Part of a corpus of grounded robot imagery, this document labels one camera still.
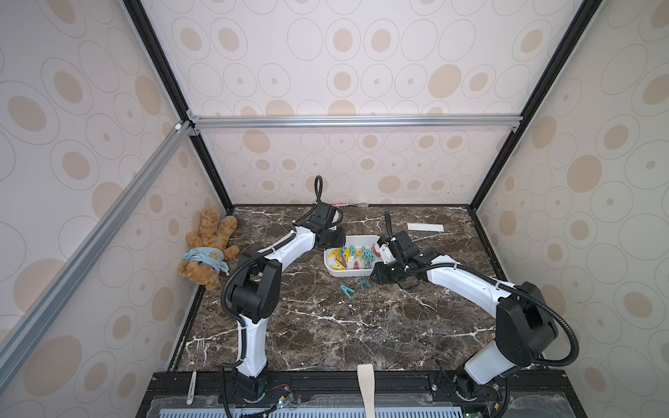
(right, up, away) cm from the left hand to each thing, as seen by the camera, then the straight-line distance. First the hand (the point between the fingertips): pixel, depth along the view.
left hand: (352, 237), depth 94 cm
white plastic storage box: (+3, -8, +8) cm, 12 cm away
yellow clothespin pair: (-5, -11, +5) cm, 13 cm away
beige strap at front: (+4, -42, -19) cm, 46 cm away
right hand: (+9, -12, -7) cm, 17 cm away
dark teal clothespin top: (+4, -17, 0) cm, 17 cm away
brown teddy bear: (-52, -6, -2) cm, 52 cm away
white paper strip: (+32, +4, +20) cm, 38 cm away
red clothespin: (+2, -11, +5) cm, 12 cm away
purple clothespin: (-3, -10, +6) cm, 12 cm away
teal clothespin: (-2, -19, -1) cm, 19 cm away
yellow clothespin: (-2, -6, +7) cm, 9 cm away
